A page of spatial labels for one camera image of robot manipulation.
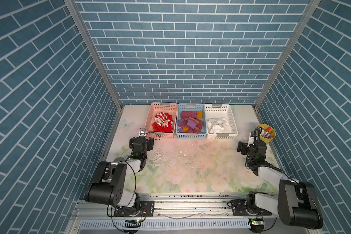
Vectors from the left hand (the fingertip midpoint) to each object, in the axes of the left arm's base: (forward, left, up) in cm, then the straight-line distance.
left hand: (145, 137), depth 93 cm
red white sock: (+10, -7, -4) cm, 13 cm away
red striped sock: (+16, -11, -1) cm, 19 cm away
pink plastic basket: (+31, -2, -4) cm, 31 cm away
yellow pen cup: (+1, -78, +5) cm, 78 cm away
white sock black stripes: (+10, -48, 0) cm, 49 cm away
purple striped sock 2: (+10, -30, +1) cm, 31 cm away
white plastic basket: (+29, -49, -4) cm, 57 cm away
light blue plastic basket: (+31, -32, -3) cm, 44 cm away
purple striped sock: (+22, -32, -1) cm, 39 cm away
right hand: (-4, -66, +1) cm, 66 cm away
